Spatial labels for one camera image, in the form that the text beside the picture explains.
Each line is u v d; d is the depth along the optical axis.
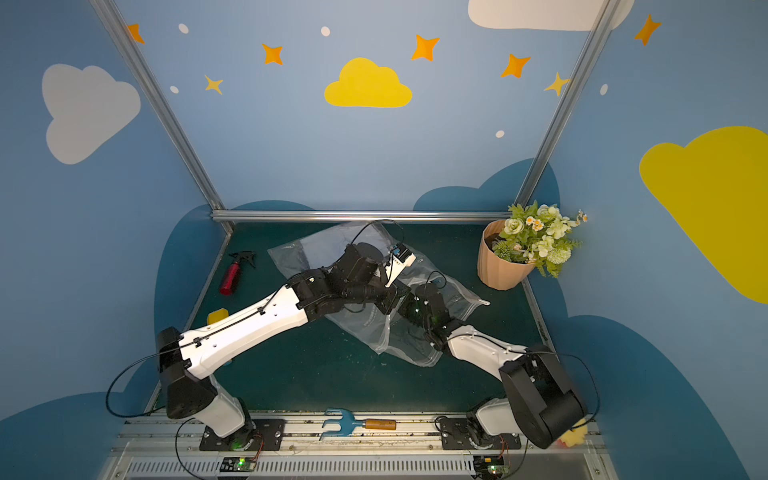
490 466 0.71
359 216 1.14
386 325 0.68
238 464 0.71
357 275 0.53
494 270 0.94
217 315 0.96
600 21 0.71
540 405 0.43
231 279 1.01
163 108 0.85
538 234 0.84
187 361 0.41
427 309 0.68
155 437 0.76
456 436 0.74
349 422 0.75
